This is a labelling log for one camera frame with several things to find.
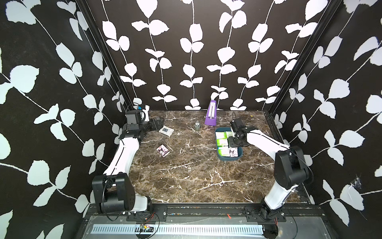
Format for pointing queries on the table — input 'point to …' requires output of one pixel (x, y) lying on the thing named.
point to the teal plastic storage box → (240, 150)
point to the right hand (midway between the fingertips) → (233, 140)
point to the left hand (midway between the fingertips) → (158, 117)
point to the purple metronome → (211, 118)
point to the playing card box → (166, 130)
